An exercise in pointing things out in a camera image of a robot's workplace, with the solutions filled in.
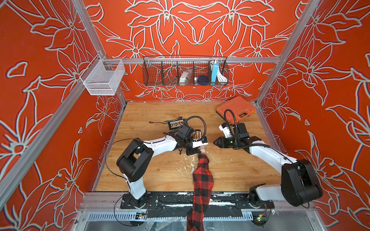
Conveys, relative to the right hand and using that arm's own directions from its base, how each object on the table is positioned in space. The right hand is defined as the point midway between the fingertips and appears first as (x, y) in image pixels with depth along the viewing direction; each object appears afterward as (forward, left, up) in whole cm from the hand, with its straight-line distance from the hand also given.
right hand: (213, 142), depth 85 cm
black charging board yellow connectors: (+19, +25, -8) cm, 33 cm away
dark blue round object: (+36, +6, +19) cm, 41 cm away
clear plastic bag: (+33, +18, +22) cm, 44 cm away
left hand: (-1, +8, -4) cm, 9 cm away
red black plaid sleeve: (-22, +7, -6) cm, 24 cm away
